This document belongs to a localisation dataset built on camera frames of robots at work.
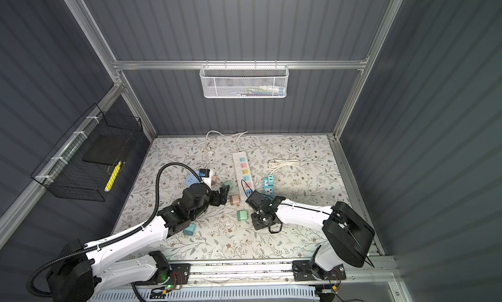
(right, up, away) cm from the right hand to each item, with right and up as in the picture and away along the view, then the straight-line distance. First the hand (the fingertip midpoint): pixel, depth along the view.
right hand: (260, 223), depth 85 cm
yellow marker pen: (-54, +22, -15) cm, 60 cm away
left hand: (-16, +18, -5) cm, 24 cm away
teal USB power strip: (+5, +15, +10) cm, 19 cm away
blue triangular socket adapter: (-35, +18, +13) cm, 41 cm away
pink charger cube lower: (-12, +9, +6) cm, 16 cm away
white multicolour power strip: (-7, +18, +12) cm, 22 cm away
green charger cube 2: (-8, +3, +1) cm, 9 cm away
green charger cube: (-15, +16, +13) cm, 25 cm away
